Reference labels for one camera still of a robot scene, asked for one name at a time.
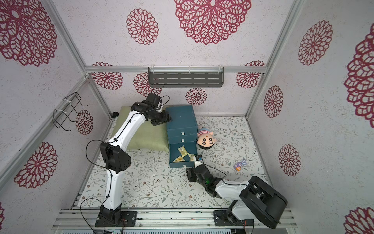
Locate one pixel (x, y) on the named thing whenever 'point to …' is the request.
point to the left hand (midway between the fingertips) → (168, 121)
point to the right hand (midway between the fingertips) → (187, 168)
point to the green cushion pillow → (150, 137)
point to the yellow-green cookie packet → (192, 157)
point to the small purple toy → (238, 166)
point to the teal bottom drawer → (183, 153)
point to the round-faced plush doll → (205, 140)
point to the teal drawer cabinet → (183, 128)
